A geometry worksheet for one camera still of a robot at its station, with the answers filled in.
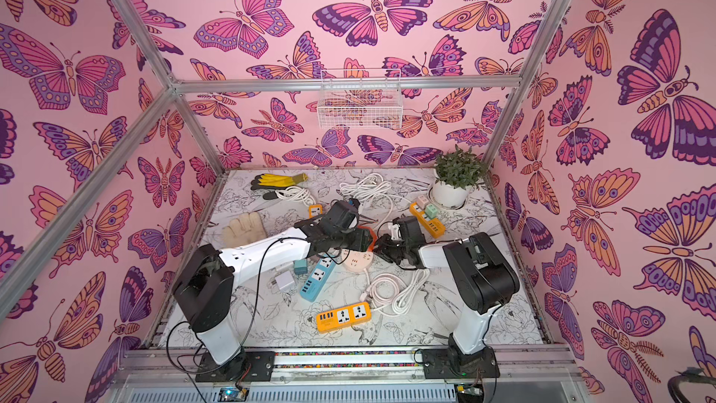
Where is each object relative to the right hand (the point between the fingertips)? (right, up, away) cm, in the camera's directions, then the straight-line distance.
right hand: (366, 252), depth 94 cm
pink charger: (+20, +17, +7) cm, 27 cm away
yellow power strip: (-19, +13, +9) cm, 25 cm away
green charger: (+23, +14, +4) cm, 27 cm away
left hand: (+1, +6, -7) cm, 10 cm away
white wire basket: (-2, +52, +2) cm, 52 cm away
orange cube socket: (+2, +5, -8) cm, 10 cm away
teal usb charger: (-21, -4, -4) cm, 22 cm away
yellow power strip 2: (-7, -16, -14) cm, 22 cm away
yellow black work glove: (-41, +25, +20) cm, 52 cm away
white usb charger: (-26, -8, -6) cm, 28 cm away
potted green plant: (+30, +27, -2) cm, 40 cm away
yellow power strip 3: (+24, +8, +6) cm, 26 cm away
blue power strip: (-15, -7, -6) cm, 18 cm away
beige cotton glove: (-43, +7, +7) cm, 44 cm away
